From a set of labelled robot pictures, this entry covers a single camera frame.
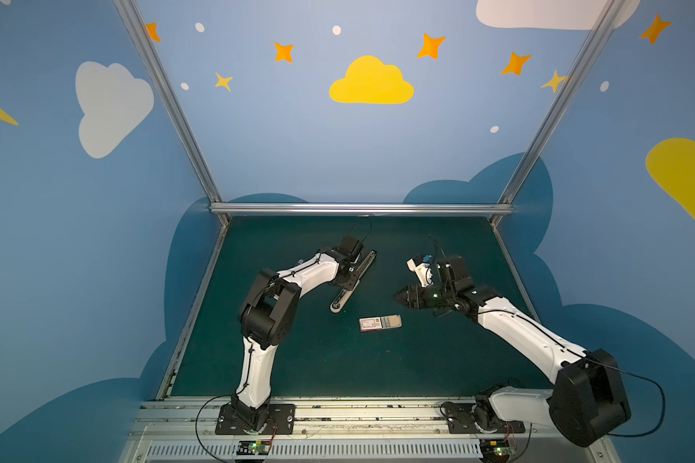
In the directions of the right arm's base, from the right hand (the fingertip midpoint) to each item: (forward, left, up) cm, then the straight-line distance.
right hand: (400, 293), depth 82 cm
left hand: (+11, +16, -11) cm, 23 cm away
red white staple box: (-3, +7, -14) cm, 16 cm away
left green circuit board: (-37, +37, -15) cm, 55 cm away
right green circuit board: (-35, -24, -16) cm, 45 cm away
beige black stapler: (+6, +17, -13) cm, 22 cm away
